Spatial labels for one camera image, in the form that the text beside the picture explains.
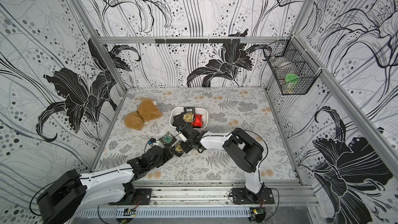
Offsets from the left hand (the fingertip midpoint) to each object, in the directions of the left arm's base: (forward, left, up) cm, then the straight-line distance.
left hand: (175, 155), depth 87 cm
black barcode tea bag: (+28, -6, +6) cm, 30 cm away
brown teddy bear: (+24, +19, +11) cm, 32 cm away
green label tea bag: (+10, +5, 0) cm, 11 cm away
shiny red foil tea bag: (+19, -12, +6) cm, 24 cm away
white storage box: (+28, -16, +6) cm, 32 cm away
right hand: (+8, -5, -1) cm, 10 cm away
